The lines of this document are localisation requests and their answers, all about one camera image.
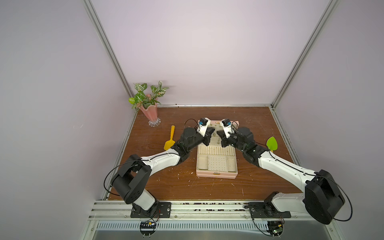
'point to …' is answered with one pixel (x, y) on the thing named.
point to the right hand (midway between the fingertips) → (221, 127)
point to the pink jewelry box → (215, 161)
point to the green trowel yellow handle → (272, 144)
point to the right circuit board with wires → (275, 228)
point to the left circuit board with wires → (147, 228)
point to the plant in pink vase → (147, 101)
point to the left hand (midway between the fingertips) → (214, 128)
